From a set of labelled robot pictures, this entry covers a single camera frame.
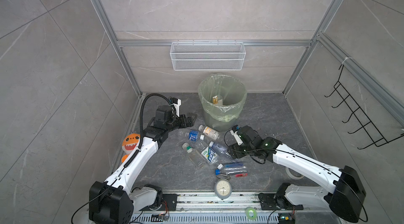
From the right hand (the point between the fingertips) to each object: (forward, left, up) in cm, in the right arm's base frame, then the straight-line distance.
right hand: (233, 146), depth 81 cm
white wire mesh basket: (+54, +12, +20) cm, 59 cm away
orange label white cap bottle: (+12, +12, -5) cm, 18 cm away
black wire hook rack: (-9, -52, +22) cm, 57 cm away
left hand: (+13, +22, +14) cm, 29 cm away
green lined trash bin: (+35, +3, 0) cm, 35 cm away
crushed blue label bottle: (+13, +28, -10) cm, 32 cm away
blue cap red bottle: (-9, -2, -11) cm, 14 cm away
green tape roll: (-28, -7, -10) cm, 30 cm away
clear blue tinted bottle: (+5, +6, -14) cm, 16 cm away
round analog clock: (-19, +7, -7) cm, 21 cm away
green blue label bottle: (+6, +16, -10) cm, 20 cm away
